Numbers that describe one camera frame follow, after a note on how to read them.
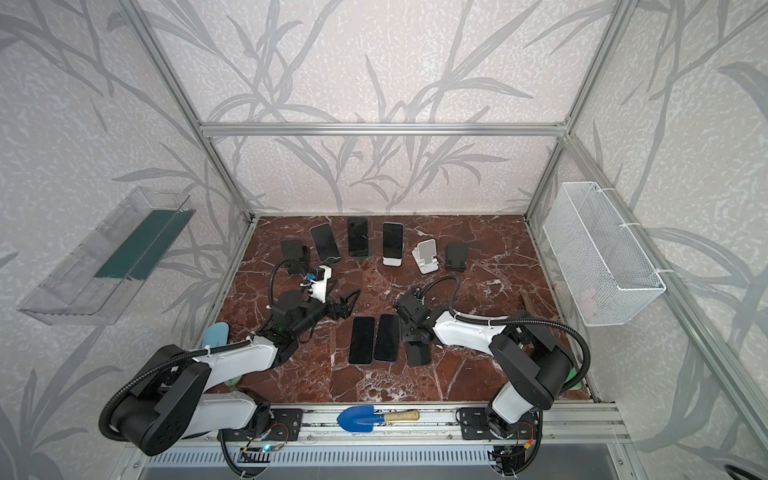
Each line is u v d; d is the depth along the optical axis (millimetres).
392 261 1046
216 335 893
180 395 424
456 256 1022
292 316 666
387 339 869
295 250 1014
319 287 742
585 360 445
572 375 462
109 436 411
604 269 619
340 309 766
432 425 753
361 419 753
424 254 997
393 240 1046
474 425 736
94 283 637
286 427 722
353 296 790
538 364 443
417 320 691
